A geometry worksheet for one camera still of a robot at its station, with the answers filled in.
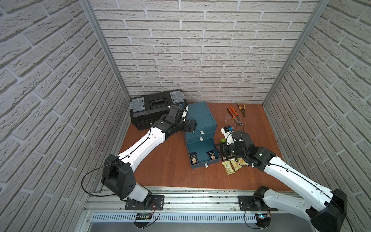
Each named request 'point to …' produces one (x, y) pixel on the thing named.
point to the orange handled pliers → (235, 116)
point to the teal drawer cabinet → (200, 111)
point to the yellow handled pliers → (243, 110)
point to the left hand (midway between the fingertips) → (192, 121)
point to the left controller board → (142, 219)
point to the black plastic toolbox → (145, 110)
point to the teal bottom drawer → (201, 148)
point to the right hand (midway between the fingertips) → (219, 145)
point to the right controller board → (263, 220)
